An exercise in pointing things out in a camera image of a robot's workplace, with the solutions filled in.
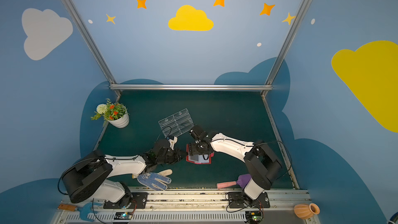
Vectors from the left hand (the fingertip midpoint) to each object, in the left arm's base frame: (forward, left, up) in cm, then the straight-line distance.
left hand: (191, 155), depth 83 cm
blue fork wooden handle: (-26, +49, -6) cm, 55 cm away
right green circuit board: (-26, -30, -7) cm, 41 cm away
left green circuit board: (-27, +30, -6) cm, 41 cm away
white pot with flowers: (+21, +46, +7) cm, 52 cm away
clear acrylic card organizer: (+20, +11, -1) cm, 23 cm away
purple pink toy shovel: (-11, -27, -4) cm, 30 cm away
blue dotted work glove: (-12, +22, -5) cm, 25 cm away
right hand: (+4, -3, -2) cm, 5 cm away
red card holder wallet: (0, -5, -6) cm, 8 cm away
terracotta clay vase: (-24, -50, +3) cm, 56 cm away
